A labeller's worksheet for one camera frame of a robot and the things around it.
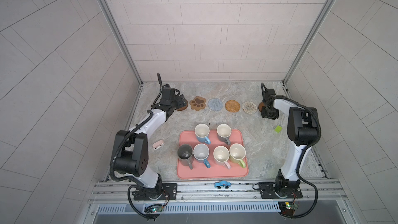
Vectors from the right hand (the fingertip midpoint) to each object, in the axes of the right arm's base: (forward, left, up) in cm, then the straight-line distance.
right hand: (267, 114), depth 101 cm
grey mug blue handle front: (-24, +44, +4) cm, 51 cm away
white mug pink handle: (-26, +34, +4) cm, 43 cm away
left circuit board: (-47, +65, +6) cm, 81 cm away
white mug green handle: (-26, +26, +5) cm, 37 cm away
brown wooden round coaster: (-6, +52, +21) cm, 57 cm away
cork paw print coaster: (+9, +45, +5) cm, 47 cm away
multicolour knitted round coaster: (+5, +11, +3) cm, 13 cm away
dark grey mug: (-24, +53, +6) cm, 58 cm away
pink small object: (-19, +68, +7) cm, 70 cm away
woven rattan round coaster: (+6, +23, +3) cm, 24 cm away
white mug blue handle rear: (-13, +43, +7) cm, 46 cm away
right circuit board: (-50, +7, +1) cm, 50 cm away
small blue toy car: (-39, +35, +6) cm, 53 cm away
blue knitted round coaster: (+8, +34, +5) cm, 35 cm away
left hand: (+6, +55, +16) cm, 57 cm away
